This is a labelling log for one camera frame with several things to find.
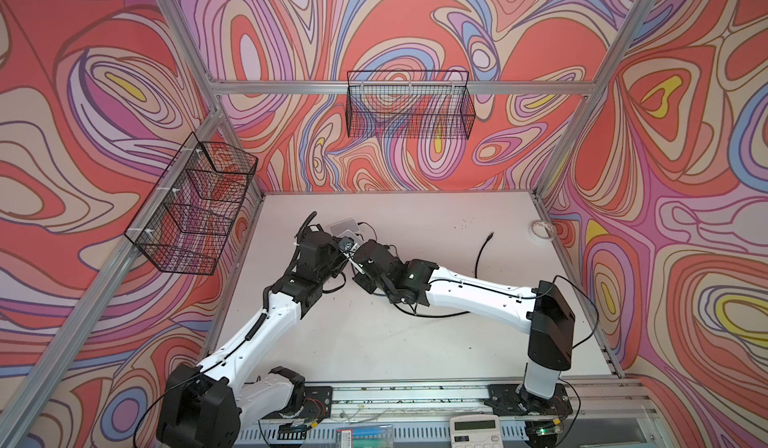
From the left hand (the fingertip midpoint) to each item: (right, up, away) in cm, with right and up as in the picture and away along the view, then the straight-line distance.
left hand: (361, 240), depth 80 cm
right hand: (+1, -7, -1) cm, 7 cm away
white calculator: (+28, -43, -12) cm, 53 cm away
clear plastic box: (+6, -46, -10) cm, 48 cm away
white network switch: (-9, +3, +28) cm, 29 cm away
